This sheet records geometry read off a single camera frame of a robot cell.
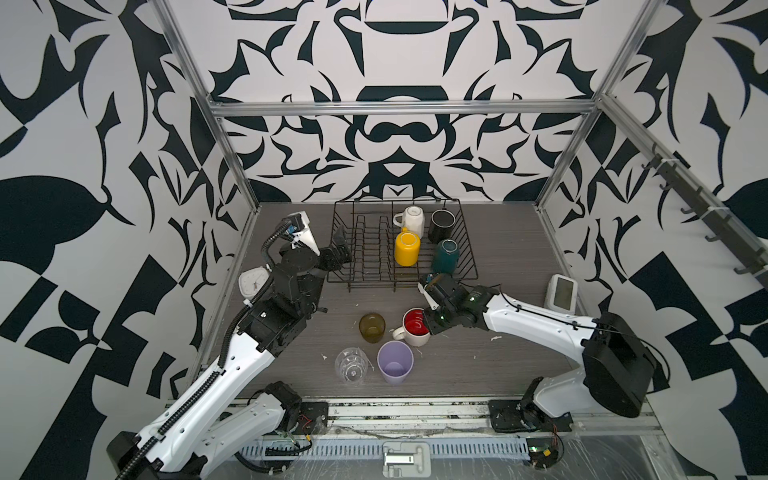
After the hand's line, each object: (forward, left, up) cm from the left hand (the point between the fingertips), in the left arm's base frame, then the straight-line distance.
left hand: (323, 227), depth 66 cm
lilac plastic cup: (-18, -16, -34) cm, 42 cm away
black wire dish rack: (+25, -9, -33) cm, 42 cm away
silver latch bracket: (-40, -17, -33) cm, 55 cm away
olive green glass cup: (-9, -10, -34) cm, 37 cm away
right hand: (-9, -25, -30) cm, 40 cm away
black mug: (+21, -33, -24) cm, 46 cm away
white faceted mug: (+23, -24, -24) cm, 40 cm away
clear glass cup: (-19, -4, -36) cm, 41 cm away
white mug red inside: (-11, -22, -32) cm, 40 cm away
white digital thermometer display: (-3, -65, -30) cm, 72 cm away
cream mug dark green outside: (+9, -32, -25) cm, 42 cm away
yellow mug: (+13, -21, -27) cm, 36 cm away
